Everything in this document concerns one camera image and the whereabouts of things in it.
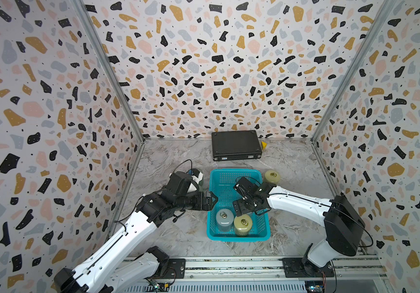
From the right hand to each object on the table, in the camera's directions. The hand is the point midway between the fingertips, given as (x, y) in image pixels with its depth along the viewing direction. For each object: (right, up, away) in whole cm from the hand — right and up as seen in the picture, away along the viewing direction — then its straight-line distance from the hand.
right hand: (243, 207), depth 86 cm
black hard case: (-1, +31, +32) cm, 44 cm away
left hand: (-14, +8, -15) cm, 22 cm away
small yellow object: (+17, +31, +31) cm, 47 cm away
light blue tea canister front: (-9, -3, -6) cm, 11 cm away
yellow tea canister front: (-1, -4, -9) cm, 10 cm away
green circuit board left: (-34, -26, -15) cm, 46 cm away
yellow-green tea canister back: (+16, +14, +7) cm, 22 cm away
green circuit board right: (+26, -27, -14) cm, 40 cm away
